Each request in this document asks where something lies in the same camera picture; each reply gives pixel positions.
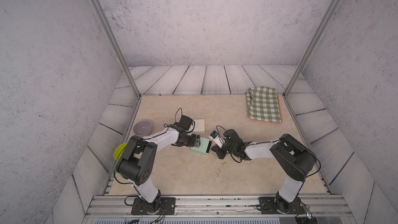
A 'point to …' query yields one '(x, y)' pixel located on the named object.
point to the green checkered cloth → (263, 104)
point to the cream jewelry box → (199, 126)
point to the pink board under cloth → (279, 105)
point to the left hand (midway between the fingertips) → (196, 143)
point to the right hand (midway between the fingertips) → (213, 148)
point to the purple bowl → (142, 128)
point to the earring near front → (217, 174)
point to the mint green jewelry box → (204, 148)
